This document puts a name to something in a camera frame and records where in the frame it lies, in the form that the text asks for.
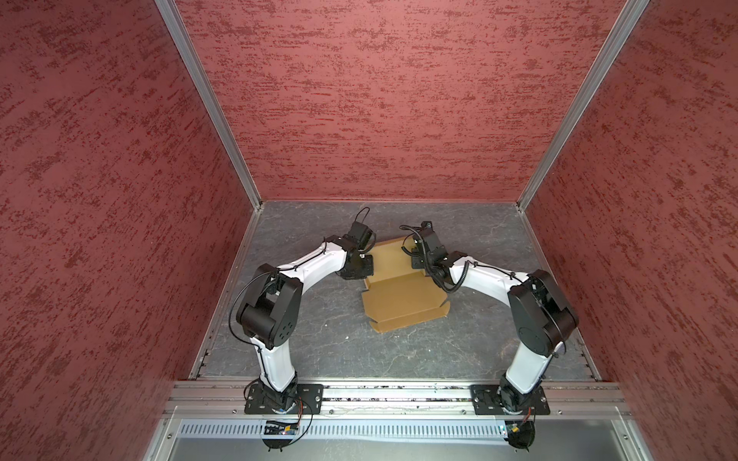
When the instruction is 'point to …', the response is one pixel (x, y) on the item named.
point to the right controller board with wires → (522, 435)
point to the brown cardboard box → (398, 294)
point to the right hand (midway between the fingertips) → (418, 256)
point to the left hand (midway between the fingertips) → (366, 278)
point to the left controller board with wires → (282, 427)
